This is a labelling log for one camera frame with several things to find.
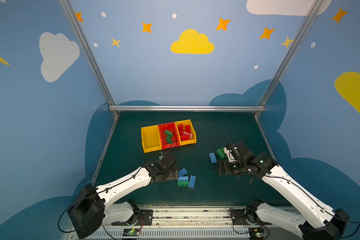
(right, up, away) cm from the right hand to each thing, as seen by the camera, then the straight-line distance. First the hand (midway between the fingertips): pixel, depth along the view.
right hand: (223, 167), depth 75 cm
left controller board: (-46, -30, -4) cm, 55 cm away
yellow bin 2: (-14, +12, +26) cm, 32 cm away
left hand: (-26, -6, +7) cm, 28 cm away
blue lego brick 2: (-15, -12, +13) cm, 23 cm away
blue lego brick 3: (-1, +1, +21) cm, 21 cm away
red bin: (-29, +21, +32) cm, 48 cm away
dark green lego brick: (-31, +16, +32) cm, 47 cm away
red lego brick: (-17, +20, +33) cm, 42 cm away
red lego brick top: (-22, +19, +33) cm, 44 cm away
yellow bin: (-43, +13, +28) cm, 52 cm away
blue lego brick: (-21, -7, +14) cm, 26 cm away
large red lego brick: (-18, +14, +30) cm, 37 cm away
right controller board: (+15, -31, -4) cm, 35 cm away
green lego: (-20, -11, +9) cm, 25 cm away
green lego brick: (-30, +12, +26) cm, 42 cm away
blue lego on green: (-20, -10, +11) cm, 25 cm away
